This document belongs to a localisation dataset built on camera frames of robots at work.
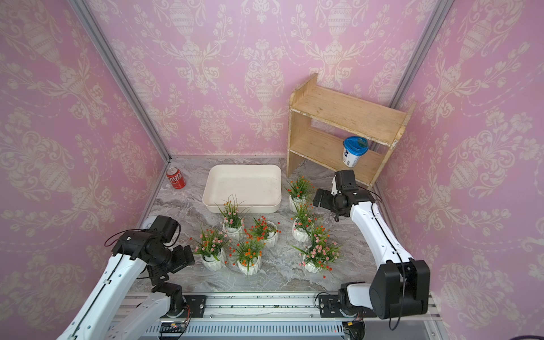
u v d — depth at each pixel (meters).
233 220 0.81
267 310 0.74
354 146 0.83
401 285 0.40
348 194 0.58
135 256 0.48
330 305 0.73
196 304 0.75
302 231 0.86
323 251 0.72
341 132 0.72
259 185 1.08
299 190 0.92
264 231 0.79
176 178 1.00
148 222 0.90
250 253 0.72
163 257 0.60
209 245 0.72
